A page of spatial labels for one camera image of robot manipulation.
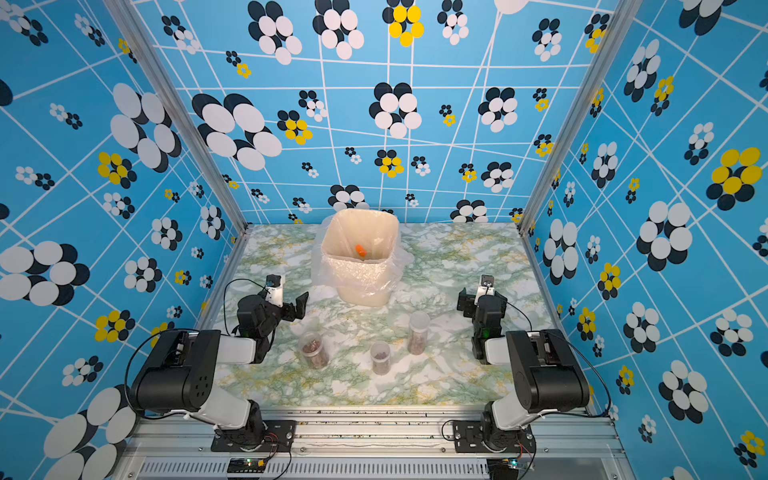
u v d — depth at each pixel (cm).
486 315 71
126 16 69
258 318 72
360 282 77
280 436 74
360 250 98
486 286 79
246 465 72
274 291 81
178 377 45
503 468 70
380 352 77
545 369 46
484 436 67
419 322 75
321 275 81
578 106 85
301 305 85
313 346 83
